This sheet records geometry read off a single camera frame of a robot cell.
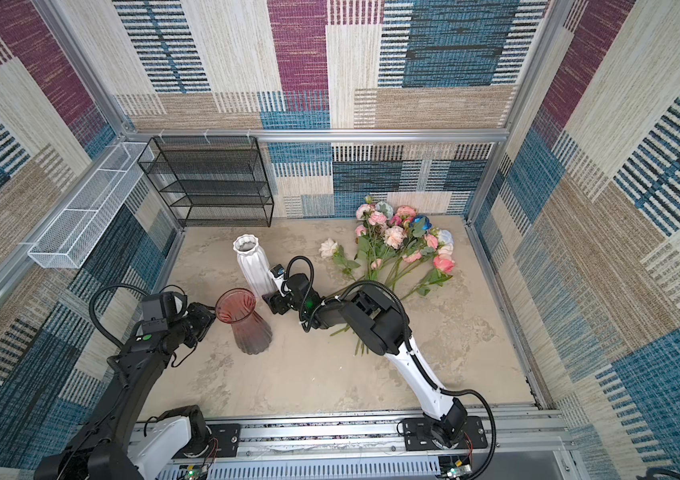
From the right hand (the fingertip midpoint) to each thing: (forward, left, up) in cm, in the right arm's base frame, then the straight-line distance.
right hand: (274, 291), depth 100 cm
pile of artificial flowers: (+14, -43, +5) cm, 45 cm away
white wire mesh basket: (-4, +41, +34) cm, 53 cm away
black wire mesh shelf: (+37, +24, +17) cm, 47 cm away
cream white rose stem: (+14, -18, +5) cm, 24 cm away
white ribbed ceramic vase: (-2, +2, +18) cm, 18 cm away
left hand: (-12, +12, +12) cm, 21 cm away
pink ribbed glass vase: (-14, +5, +16) cm, 21 cm away
